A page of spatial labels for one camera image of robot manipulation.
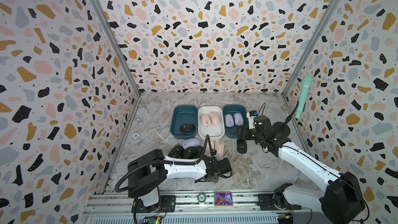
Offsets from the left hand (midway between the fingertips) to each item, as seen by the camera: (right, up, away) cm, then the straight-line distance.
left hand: (217, 175), depth 82 cm
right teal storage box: (+9, +21, +10) cm, 25 cm away
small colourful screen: (+2, -8, -8) cm, 11 cm away
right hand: (+14, +25, +2) cm, 29 cm away
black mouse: (-23, +11, +6) cm, 26 cm away
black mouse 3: (-11, +11, +6) cm, 16 cm away
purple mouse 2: (+9, +27, +21) cm, 36 cm away
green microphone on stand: (+43, +22, +18) cm, 52 cm away
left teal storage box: (-23, +31, +27) cm, 47 cm away
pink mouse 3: (-1, +29, +21) cm, 36 cm away
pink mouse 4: (-6, +28, +20) cm, 35 cm away
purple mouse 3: (+15, +29, +21) cm, 39 cm away
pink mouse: (-5, +15, -5) cm, 16 cm away
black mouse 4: (+15, +14, +9) cm, 22 cm away
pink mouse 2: (+2, +13, +8) cm, 16 cm away
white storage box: (-1, +21, +19) cm, 28 cm away
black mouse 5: (-18, +23, +15) cm, 33 cm away
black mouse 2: (-16, +10, +6) cm, 19 cm away
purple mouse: (-15, +16, +9) cm, 24 cm away
